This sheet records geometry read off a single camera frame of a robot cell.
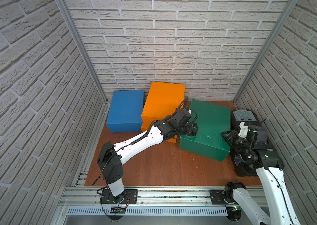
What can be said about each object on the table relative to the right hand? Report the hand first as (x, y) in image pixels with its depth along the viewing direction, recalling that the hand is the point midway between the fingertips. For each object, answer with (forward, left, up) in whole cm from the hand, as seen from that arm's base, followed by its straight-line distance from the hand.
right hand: (223, 134), depth 73 cm
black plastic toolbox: (+16, -17, -6) cm, 24 cm away
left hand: (+4, +13, +1) cm, 13 cm away
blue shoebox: (+40, +61, -22) cm, 76 cm away
